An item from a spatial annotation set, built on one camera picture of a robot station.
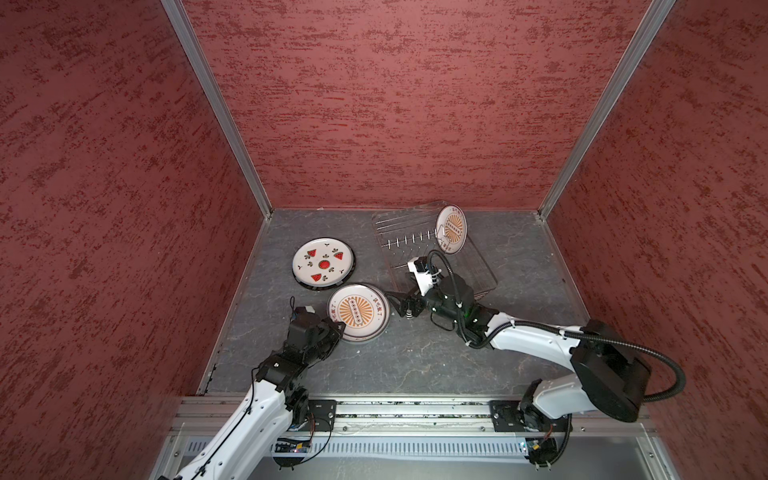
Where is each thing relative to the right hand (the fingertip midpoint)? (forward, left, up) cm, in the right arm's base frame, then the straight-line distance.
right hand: (394, 290), depth 79 cm
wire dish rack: (+30, -7, -10) cm, 32 cm away
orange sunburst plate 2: (+1, +9, -12) cm, 15 cm away
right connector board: (-35, -35, -19) cm, 53 cm away
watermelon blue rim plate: (+19, +24, -13) cm, 33 cm away
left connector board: (-33, +26, -18) cm, 46 cm away
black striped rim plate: (+19, +24, -13) cm, 33 cm away
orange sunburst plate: (+1, +9, -12) cm, 16 cm away
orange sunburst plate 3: (+29, -21, -8) cm, 36 cm away
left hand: (-6, +13, -10) cm, 18 cm away
